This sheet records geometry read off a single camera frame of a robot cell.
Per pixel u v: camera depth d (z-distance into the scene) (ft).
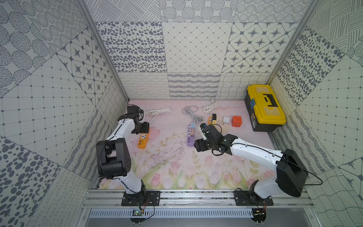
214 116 3.32
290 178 1.36
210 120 3.42
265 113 2.97
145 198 2.31
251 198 2.18
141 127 2.69
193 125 3.19
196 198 2.50
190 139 3.11
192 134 3.09
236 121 3.32
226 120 3.49
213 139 2.09
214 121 3.23
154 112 3.56
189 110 3.53
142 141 3.07
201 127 2.55
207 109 3.64
